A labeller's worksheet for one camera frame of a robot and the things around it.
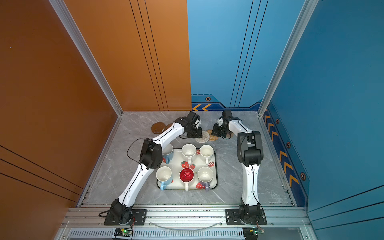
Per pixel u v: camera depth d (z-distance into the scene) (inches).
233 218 28.5
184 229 27.9
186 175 33.5
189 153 37.1
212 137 41.0
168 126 44.0
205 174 33.8
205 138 40.3
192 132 35.8
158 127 43.1
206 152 36.3
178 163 36.0
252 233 27.8
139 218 29.1
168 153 33.2
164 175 32.8
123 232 27.9
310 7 27.3
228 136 34.2
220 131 36.0
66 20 28.7
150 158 26.2
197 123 35.7
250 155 23.5
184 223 28.6
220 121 39.1
